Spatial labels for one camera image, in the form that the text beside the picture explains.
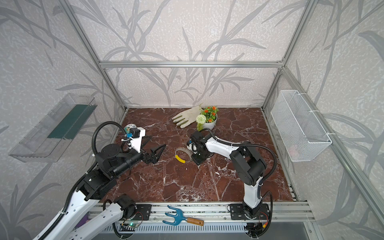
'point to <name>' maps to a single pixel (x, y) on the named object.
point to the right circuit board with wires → (255, 230)
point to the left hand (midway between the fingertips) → (161, 138)
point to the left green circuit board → (130, 225)
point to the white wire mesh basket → (303, 137)
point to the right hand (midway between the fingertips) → (197, 157)
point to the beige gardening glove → (189, 115)
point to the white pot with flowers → (211, 114)
